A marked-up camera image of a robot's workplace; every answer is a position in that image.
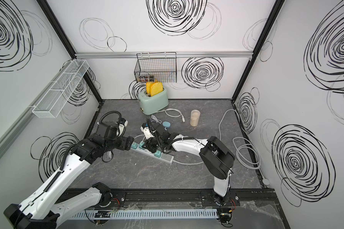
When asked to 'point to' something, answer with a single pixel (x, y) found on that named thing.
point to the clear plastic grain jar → (194, 117)
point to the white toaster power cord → (181, 115)
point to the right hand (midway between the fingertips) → (145, 142)
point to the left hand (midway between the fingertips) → (126, 137)
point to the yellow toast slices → (154, 88)
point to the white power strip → (164, 157)
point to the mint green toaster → (149, 105)
